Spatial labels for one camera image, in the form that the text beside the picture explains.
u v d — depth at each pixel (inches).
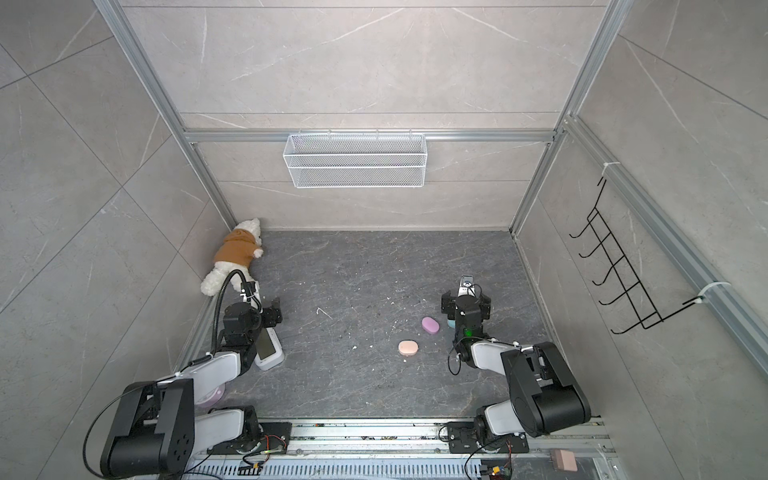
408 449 28.7
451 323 36.3
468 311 26.9
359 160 39.7
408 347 34.2
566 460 27.0
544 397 17.2
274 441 28.8
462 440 28.7
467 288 30.4
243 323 26.9
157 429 16.3
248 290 29.6
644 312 23.3
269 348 33.0
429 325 35.9
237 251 41.0
